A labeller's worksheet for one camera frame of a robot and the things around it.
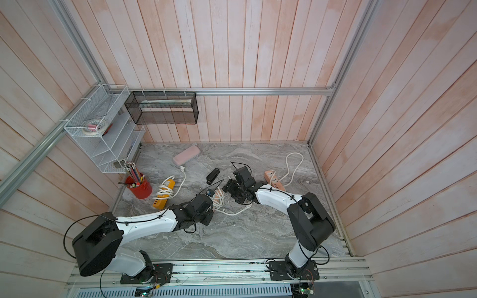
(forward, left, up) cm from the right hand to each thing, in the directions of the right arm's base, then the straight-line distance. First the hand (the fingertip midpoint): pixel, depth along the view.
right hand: (225, 190), depth 90 cm
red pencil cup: (-1, +41, +1) cm, 41 cm away
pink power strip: (+9, -25, -3) cm, 26 cm away
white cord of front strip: (-5, +3, -1) cm, 6 cm away
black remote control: (+12, +8, -4) cm, 15 cm away
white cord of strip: (+19, -36, -8) cm, 41 cm away
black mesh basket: (+42, +37, +20) cm, 59 cm away
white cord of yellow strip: (+8, +29, 0) cm, 30 cm away
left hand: (-10, +8, -5) cm, 13 cm away
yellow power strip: (-2, +30, -1) cm, 30 cm away
